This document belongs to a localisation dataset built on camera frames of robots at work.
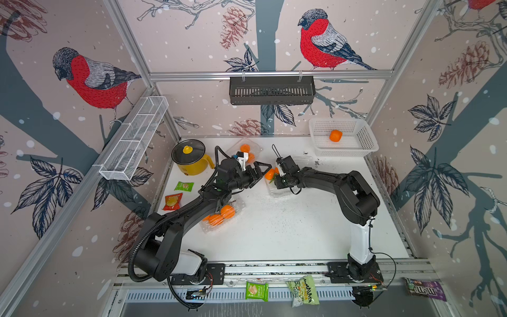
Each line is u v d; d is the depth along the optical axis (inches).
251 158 41.9
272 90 40.9
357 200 20.7
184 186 38.5
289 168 31.3
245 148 44.6
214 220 31.3
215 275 28.8
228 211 32.5
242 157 30.6
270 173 38.3
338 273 28.7
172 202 36.1
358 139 46.4
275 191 37.2
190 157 37.8
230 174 25.9
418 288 27.4
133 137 30.9
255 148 42.4
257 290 27.3
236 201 36.9
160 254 16.5
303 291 27.2
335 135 44.9
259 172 28.1
